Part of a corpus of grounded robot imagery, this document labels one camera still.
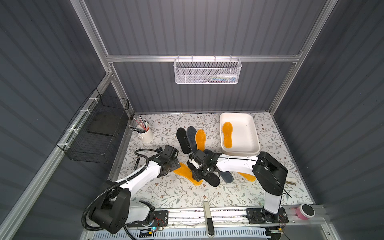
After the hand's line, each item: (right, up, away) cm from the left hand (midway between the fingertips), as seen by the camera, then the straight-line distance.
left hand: (172, 167), depth 87 cm
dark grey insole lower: (+32, -5, 0) cm, 33 cm away
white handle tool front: (+20, -21, -17) cm, 34 cm away
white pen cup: (-18, +18, +10) cm, 28 cm away
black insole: (+4, +18, +21) cm, 28 cm away
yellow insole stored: (+37, +22, +23) cm, 49 cm away
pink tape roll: (+66, -17, -16) cm, 70 cm away
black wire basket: (-38, +20, -14) cm, 45 cm away
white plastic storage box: (+46, +18, +21) cm, 53 cm away
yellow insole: (+7, -2, +2) cm, 8 cm away
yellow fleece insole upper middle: (+17, +16, +18) cm, 30 cm away
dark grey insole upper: (+10, +19, +19) cm, 29 cm away
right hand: (+14, -5, 0) cm, 15 cm away
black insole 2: (+23, -6, -2) cm, 24 cm away
